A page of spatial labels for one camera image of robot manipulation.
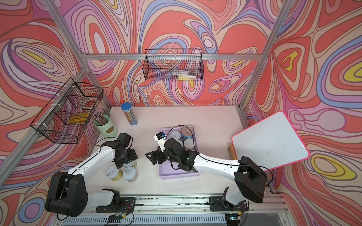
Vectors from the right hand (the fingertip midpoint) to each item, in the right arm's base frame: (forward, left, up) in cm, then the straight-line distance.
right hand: (153, 154), depth 75 cm
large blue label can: (+18, -19, -6) cm, 27 cm away
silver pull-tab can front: (-6, +15, -12) cm, 20 cm away
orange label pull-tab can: (+19, -11, -10) cm, 24 cm away
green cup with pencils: (+22, +34, -1) cm, 41 cm away
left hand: (+3, +15, -12) cm, 20 cm away
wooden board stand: (+8, -47, -12) cm, 50 cm away
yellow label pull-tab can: (-6, +24, -11) cm, 27 cm away
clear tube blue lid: (+32, +21, +4) cm, 39 cm away
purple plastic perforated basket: (-2, -7, -18) cm, 20 cm away
